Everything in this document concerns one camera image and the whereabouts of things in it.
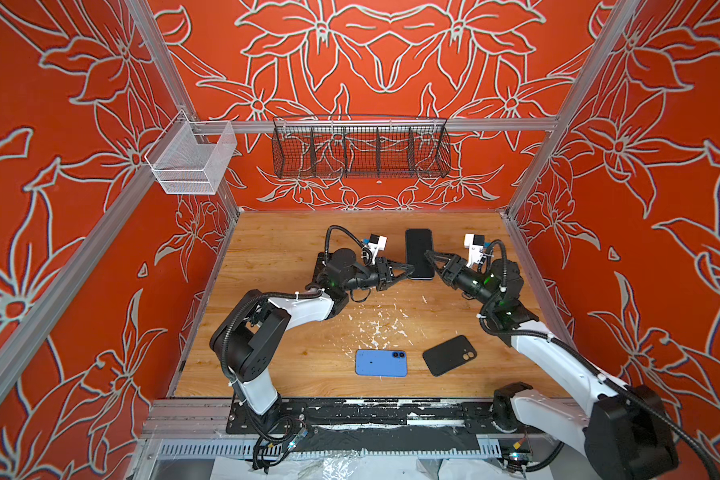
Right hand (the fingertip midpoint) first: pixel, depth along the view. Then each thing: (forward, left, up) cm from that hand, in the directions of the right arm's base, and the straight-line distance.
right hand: (423, 256), depth 74 cm
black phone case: (-15, -9, -28) cm, 33 cm away
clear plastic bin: (+37, +70, +6) cm, 80 cm away
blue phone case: (-18, +12, -26) cm, 33 cm away
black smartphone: (+5, +1, 0) cm, 5 cm away
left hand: (-2, +3, -2) cm, 4 cm away
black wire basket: (+45, +34, +3) cm, 57 cm away
